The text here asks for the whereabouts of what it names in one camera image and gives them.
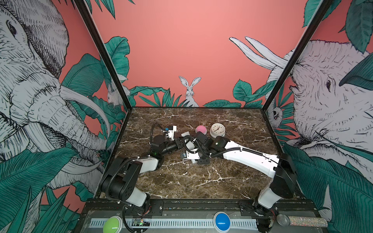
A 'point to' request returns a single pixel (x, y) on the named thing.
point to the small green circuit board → (142, 222)
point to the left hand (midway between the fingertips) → (191, 138)
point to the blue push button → (221, 222)
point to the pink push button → (202, 128)
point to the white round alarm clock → (217, 129)
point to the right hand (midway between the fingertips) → (194, 152)
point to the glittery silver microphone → (284, 220)
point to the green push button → (114, 224)
